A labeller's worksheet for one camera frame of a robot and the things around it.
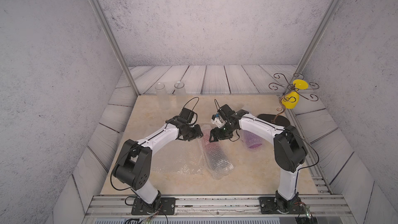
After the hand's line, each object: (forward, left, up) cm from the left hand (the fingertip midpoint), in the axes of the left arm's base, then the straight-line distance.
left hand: (204, 135), depth 88 cm
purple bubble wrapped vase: (-5, -26, 0) cm, 27 cm away
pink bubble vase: (-12, -6, +1) cm, 13 cm away
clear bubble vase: (+34, +16, -6) cm, 38 cm away
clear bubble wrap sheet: (-9, +11, -7) cm, 16 cm away
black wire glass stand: (+13, -47, -3) cm, 49 cm away
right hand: (-2, -6, -1) cm, 7 cm away
